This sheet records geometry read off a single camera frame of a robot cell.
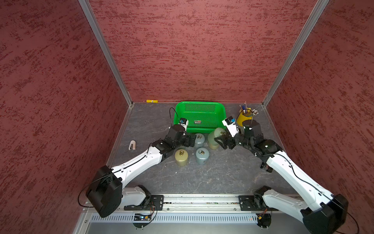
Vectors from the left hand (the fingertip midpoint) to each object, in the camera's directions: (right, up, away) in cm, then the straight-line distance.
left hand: (188, 136), depth 83 cm
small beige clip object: (-37, -7, +11) cm, 39 cm away
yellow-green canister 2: (-4, -12, -1) cm, 13 cm away
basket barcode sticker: (+7, +8, +25) cm, 27 cm away
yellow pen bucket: (+39, +12, +17) cm, 45 cm away
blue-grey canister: (+7, -3, +6) cm, 10 cm away
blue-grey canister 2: (+8, -11, 0) cm, 14 cm away
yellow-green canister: (+17, -9, +11) cm, 22 cm away
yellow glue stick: (-32, +25, +39) cm, 56 cm away
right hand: (+17, +1, -7) cm, 19 cm away
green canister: (+16, +4, -10) cm, 19 cm away
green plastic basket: (+11, +12, +30) cm, 34 cm away
